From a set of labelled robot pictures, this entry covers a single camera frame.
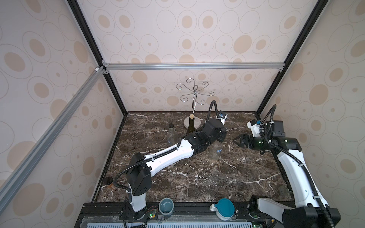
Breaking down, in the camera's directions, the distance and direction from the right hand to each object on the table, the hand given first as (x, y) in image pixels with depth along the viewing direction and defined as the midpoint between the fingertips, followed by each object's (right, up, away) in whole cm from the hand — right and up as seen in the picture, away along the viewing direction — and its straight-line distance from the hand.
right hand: (245, 141), depth 75 cm
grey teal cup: (-42, -35, -1) cm, 54 cm away
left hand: (-9, +8, -3) cm, 13 cm away
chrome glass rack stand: (-25, +28, +14) cm, 41 cm away
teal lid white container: (-13, -32, -8) cm, 35 cm away
